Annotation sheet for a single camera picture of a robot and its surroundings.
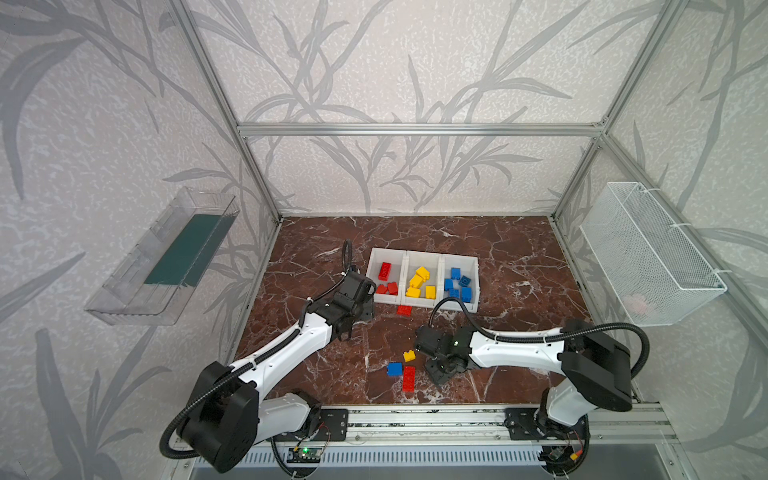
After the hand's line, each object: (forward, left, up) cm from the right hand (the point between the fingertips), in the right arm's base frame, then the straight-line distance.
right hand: (436, 360), depth 84 cm
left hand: (+16, +20, +10) cm, 27 cm away
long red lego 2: (-6, +8, +2) cm, 10 cm away
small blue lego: (+20, -7, +3) cm, 21 cm away
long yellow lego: (+21, +6, +2) cm, 22 cm away
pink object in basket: (+7, -48, +20) cm, 53 cm away
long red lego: (+29, +16, +1) cm, 33 cm away
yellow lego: (+28, +3, +3) cm, 28 cm away
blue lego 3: (+24, -6, +1) cm, 25 cm away
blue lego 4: (-3, +12, +1) cm, 12 cm away
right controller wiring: (-22, -30, -4) cm, 38 cm away
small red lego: (+23, +13, +1) cm, 26 cm away
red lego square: (+23, +17, 0) cm, 29 cm away
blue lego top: (+20, -11, +2) cm, 23 cm away
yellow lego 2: (+25, +5, +2) cm, 26 cm away
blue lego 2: (+25, -11, +2) cm, 27 cm away
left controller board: (-22, +32, -1) cm, 39 cm away
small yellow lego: (+1, +8, +1) cm, 8 cm away
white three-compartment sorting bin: (+30, +9, +6) cm, 32 cm away
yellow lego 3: (+21, +1, +2) cm, 21 cm away
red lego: (+15, +9, 0) cm, 17 cm away
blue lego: (+29, -9, +1) cm, 30 cm away
